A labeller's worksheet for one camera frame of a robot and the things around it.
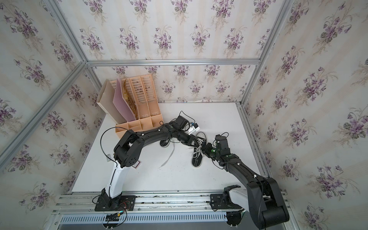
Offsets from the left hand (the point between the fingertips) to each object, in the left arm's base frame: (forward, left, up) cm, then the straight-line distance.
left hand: (199, 146), depth 86 cm
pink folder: (+23, +50, +13) cm, 57 cm away
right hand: (0, -2, -1) cm, 2 cm away
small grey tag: (-5, +57, -8) cm, 58 cm away
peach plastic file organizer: (+46, +41, +4) cm, 62 cm away
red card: (-18, +30, +19) cm, 40 cm away
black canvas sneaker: (-3, +1, -3) cm, 4 cm away
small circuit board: (-34, +45, -11) cm, 58 cm away
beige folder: (+21, +57, +18) cm, 64 cm away
